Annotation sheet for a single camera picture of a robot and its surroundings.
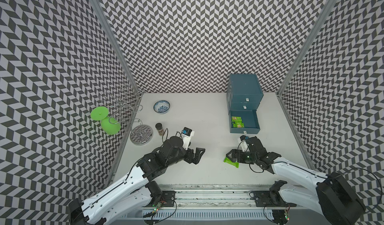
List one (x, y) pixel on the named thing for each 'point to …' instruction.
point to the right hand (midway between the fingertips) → (232, 159)
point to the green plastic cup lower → (111, 125)
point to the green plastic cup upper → (99, 113)
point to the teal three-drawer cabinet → (243, 96)
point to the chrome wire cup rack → (127, 102)
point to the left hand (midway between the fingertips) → (196, 148)
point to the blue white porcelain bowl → (161, 106)
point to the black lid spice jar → (159, 126)
